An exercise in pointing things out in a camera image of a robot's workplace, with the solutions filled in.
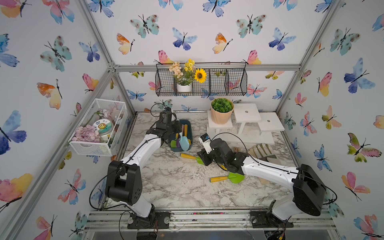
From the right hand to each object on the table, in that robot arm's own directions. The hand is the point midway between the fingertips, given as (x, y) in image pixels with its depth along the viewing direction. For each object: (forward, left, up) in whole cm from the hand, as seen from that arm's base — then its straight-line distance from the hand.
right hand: (200, 150), depth 80 cm
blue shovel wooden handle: (+11, -23, -15) cm, 29 cm away
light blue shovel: (+8, +10, -6) cm, 14 cm away
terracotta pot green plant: (+21, -11, +11) cm, 26 cm away
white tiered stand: (+34, -34, -18) cm, 52 cm away
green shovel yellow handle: (+15, +19, -16) cm, 29 cm away
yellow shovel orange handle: (+25, +11, -15) cm, 31 cm away
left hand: (+16, +12, +3) cm, 20 cm away
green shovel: (-8, -20, -15) cm, 26 cm away
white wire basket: (+12, +44, +14) cm, 48 cm away
